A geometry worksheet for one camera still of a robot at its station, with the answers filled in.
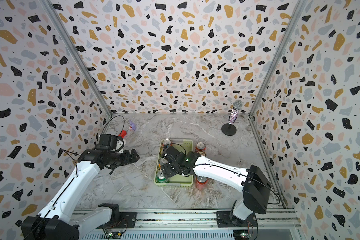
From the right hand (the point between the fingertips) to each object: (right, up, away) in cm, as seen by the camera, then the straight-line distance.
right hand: (167, 169), depth 78 cm
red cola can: (-2, +13, +15) cm, 20 cm away
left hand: (-19, +5, +2) cm, 19 cm away
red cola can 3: (+17, -7, -1) cm, 19 cm away
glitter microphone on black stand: (+42, +20, +33) cm, 57 cm away
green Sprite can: (-4, -4, 0) cm, 6 cm away
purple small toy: (-30, +23, +33) cm, 50 cm away
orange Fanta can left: (-5, 0, +5) cm, 7 cm away
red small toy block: (-36, +17, +30) cm, 50 cm away
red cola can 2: (+18, +10, +12) cm, 24 cm away
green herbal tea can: (-5, +7, +10) cm, 13 cm away
